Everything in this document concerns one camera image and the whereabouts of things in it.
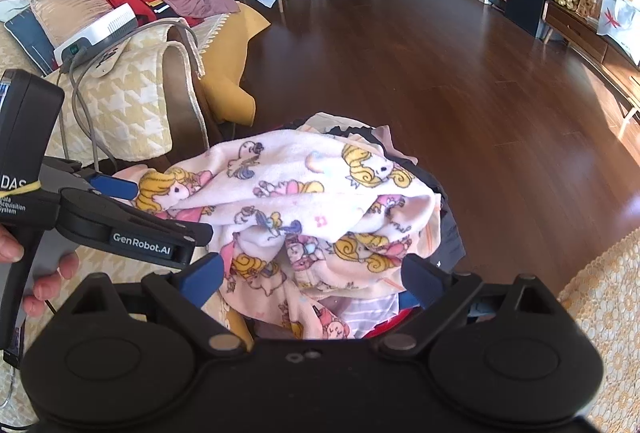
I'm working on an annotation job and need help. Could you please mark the blue grey pillow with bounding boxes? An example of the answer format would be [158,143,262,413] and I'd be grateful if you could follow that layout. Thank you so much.
[4,5,58,76]

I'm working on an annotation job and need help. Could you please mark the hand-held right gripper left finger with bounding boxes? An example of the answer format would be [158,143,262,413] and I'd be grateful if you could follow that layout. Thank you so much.
[70,252,251,355]

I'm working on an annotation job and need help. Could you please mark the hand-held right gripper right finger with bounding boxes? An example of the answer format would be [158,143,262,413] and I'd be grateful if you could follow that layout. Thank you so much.
[380,254,558,359]

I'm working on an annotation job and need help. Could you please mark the white and grey device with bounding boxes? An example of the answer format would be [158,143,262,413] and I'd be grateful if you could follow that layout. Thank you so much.
[52,4,138,66]

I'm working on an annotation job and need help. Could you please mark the wooden low console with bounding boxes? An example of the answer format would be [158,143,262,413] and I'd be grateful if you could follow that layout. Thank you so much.
[542,0,640,138]

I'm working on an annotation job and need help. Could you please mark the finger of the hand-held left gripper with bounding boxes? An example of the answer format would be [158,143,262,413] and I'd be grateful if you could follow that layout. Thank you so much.
[59,188,213,270]
[42,157,139,202]

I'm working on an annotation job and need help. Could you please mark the person's left hand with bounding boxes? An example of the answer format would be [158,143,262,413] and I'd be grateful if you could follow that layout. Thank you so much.
[0,227,81,319]

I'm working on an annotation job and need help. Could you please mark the red garment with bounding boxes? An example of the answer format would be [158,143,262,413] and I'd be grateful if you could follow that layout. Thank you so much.
[360,308,426,340]

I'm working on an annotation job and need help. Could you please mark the pink garment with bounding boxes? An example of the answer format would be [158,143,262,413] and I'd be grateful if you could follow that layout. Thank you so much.
[300,113,418,164]

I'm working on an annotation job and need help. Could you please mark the white bag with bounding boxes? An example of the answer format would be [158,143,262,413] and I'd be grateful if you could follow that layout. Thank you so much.
[595,0,640,66]

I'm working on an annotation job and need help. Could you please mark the cartoon print fleece pajama pants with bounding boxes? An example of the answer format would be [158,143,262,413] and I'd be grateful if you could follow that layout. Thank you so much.
[132,113,443,341]

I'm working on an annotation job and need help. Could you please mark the yellow houndstooth sofa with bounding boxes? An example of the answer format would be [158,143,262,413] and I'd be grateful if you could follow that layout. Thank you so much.
[60,20,201,168]

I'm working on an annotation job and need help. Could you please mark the yellow houndstooth sofa cover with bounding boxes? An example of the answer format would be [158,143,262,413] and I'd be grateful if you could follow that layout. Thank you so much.
[0,0,236,429]

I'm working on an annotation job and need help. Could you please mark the beige satin pillow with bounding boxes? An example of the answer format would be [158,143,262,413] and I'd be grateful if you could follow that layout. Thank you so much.
[30,0,118,46]

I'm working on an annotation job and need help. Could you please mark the mustard yellow blanket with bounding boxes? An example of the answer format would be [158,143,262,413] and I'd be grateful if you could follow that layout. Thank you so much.
[200,3,273,128]

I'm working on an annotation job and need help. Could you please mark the striped garment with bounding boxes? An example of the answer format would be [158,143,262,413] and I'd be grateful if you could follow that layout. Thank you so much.
[320,295,401,340]

